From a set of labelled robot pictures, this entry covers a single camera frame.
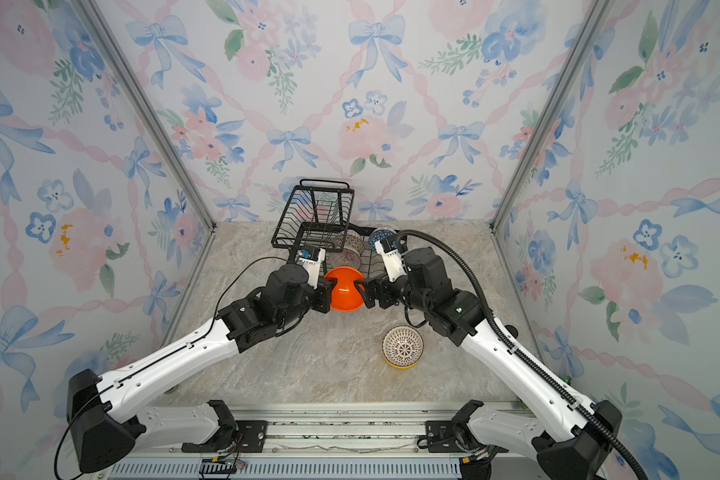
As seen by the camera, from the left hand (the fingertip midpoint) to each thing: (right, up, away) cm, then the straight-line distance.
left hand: (336, 278), depth 73 cm
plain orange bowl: (+2, -4, -1) cm, 5 cm away
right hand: (+8, +1, -2) cm, 9 cm away
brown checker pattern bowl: (+3, +11, +37) cm, 38 cm away
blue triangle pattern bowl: (+12, +13, +37) cm, 41 cm away
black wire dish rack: (-10, +21, +35) cm, 42 cm away
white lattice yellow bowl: (+18, -21, +13) cm, 30 cm away
